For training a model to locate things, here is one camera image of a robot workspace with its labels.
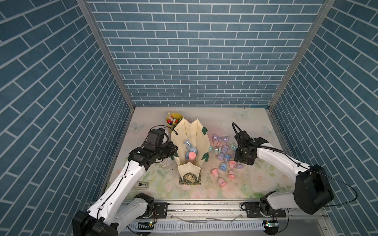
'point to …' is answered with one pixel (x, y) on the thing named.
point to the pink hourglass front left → (215, 172)
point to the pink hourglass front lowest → (222, 182)
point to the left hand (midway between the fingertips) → (181, 148)
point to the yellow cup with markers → (173, 118)
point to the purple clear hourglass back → (217, 137)
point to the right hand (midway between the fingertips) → (239, 160)
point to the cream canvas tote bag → (189, 171)
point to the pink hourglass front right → (231, 175)
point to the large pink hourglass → (192, 155)
